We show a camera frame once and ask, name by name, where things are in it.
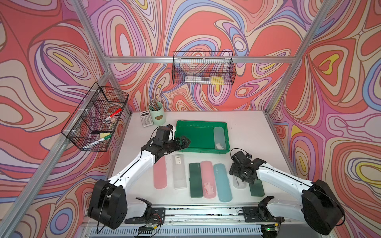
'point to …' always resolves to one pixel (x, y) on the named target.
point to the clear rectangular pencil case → (179, 173)
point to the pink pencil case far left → (159, 173)
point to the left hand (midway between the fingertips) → (186, 143)
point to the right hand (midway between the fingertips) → (239, 178)
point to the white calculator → (146, 118)
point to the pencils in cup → (154, 105)
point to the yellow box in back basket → (217, 80)
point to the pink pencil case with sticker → (209, 188)
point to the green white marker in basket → (104, 138)
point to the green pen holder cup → (157, 110)
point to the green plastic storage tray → (201, 134)
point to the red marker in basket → (117, 111)
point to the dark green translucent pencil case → (256, 189)
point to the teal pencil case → (223, 188)
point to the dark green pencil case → (195, 180)
